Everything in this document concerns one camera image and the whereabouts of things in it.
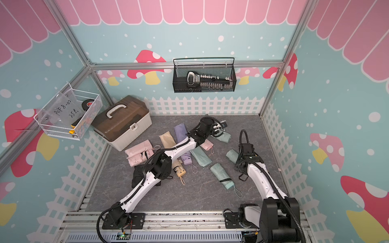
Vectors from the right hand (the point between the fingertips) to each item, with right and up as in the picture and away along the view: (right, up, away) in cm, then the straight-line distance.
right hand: (242, 166), depth 87 cm
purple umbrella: (-33, +3, +8) cm, 34 cm away
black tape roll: (-84, +35, -7) cm, 92 cm away
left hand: (-14, +28, +16) cm, 35 cm away
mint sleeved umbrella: (-24, +4, +9) cm, 26 cm away
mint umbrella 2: (-14, -3, +2) cm, 14 cm away
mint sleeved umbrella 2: (-8, +16, +16) cm, 24 cm away
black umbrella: (-61, -6, +1) cm, 61 cm away
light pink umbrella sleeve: (-62, +6, +8) cm, 63 cm away
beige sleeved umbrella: (-47, +14, +19) cm, 53 cm away
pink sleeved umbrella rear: (-19, +11, +12) cm, 25 cm away
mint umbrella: (-4, +5, +8) cm, 10 cm away
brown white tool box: (-71, +26, +4) cm, 75 cm away
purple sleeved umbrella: (-39, +20, +21) cm, 48 cm away
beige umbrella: (-37, -1, +2) cm, 37 cm away
